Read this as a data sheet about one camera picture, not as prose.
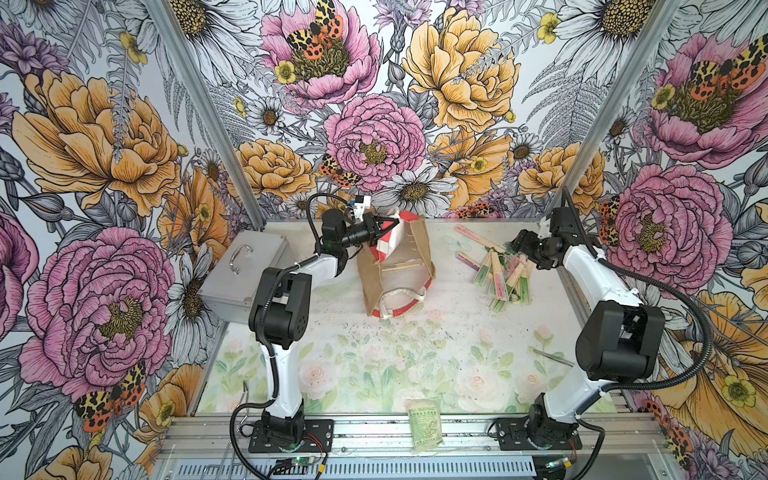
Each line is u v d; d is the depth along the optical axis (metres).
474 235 1.19
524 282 1.02
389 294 0.95
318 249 0.81
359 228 0.84
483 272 1.02
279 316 0.55
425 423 0.74
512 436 0.74
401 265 1.06
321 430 0.75
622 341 0.49
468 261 1.08
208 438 0.76
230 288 0.85
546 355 0.87
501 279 1.01
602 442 0.68
